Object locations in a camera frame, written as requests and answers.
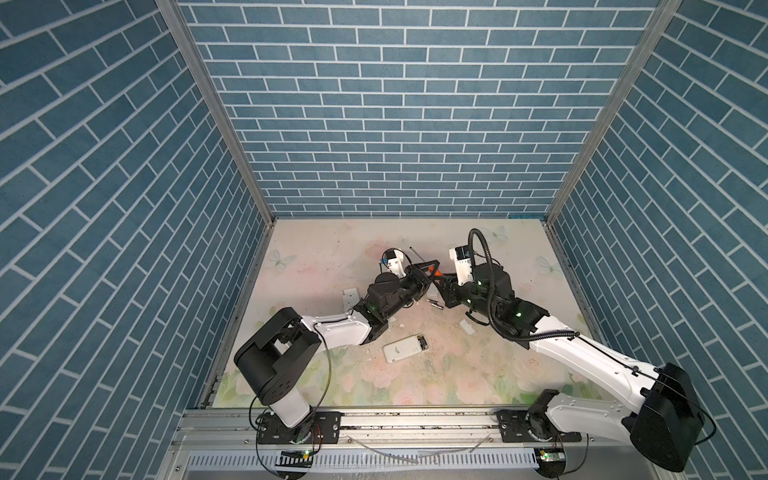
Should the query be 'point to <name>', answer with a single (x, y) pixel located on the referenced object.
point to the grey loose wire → (420, 455)
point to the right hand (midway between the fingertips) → (433, 273)
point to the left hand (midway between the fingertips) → (443, 267)
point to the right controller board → (551, 461)
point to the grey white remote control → (405, 347)
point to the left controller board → (294, 458)
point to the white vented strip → (368, 460)
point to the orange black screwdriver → (437, 273)
